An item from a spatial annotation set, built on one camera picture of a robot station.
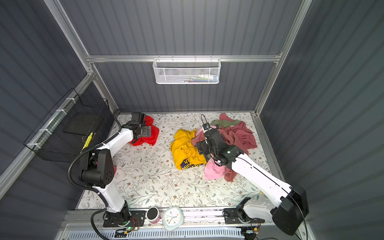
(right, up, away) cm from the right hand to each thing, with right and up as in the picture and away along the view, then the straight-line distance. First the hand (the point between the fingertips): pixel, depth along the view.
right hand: (208, 141), depth 79 cm
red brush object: (-39, -9, -20) cm, 45 cm away
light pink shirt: (+4, -18, +10) cm, 21 cm away
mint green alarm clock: (-18, -36, -7) cm, 41 cm away
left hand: (-43, +5, +16) cm, 46 cm away
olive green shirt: (+15, +10, +32) cm, 37 cm away
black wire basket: (-68, +9, -2) cm, 69 cm away
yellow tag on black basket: (-59, +1, -7) cm, 60 cm away
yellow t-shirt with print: (-14, -9, +10) cm, 19 cm away
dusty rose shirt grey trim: (+13, -20, +8) cm, 25 cm away
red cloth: (-38, -2, +20) cm, 43 cm away
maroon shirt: (+22, +2, +19) cm, 29 cm away
